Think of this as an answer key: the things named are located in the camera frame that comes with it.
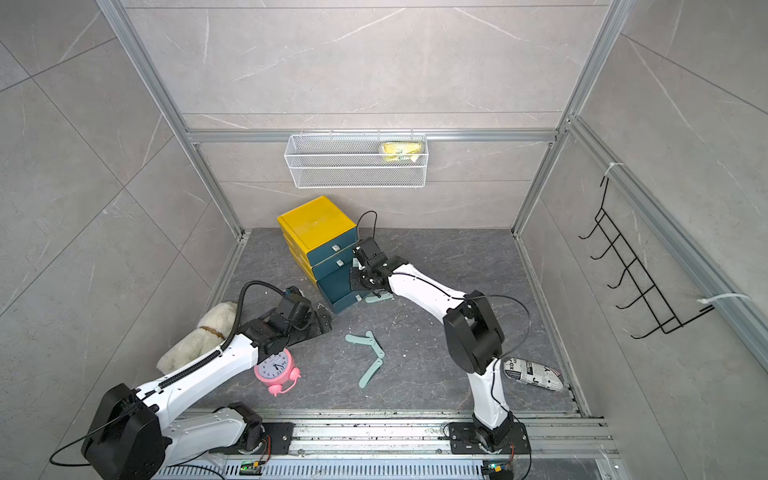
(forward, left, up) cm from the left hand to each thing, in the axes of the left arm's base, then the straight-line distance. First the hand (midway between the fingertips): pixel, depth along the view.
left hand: (322, 318), depth 85 cm
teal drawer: (+18, -2, +2) cm, 19 cm away
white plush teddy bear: (-4, +32, -1) cm, 32 cm away
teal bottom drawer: (+16, -2, -9) cm, 18 cm away
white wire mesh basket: (+49, -10, +20) cm, 54 cm away
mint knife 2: (-13, -14, -9) cm, 21 cm away
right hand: (+11, -9, +2) cm, 15 cm away
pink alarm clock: (-13, +12, -7) cm, 19 cm away
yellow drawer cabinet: (+21, +1, +12) cm, 24 cm away
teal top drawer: (+20, -2, +9) cm, 22 cm away
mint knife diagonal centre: (-7, -16, -10) cm, 20 cm away
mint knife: (+11, -15, -10) cm, 21 cm away
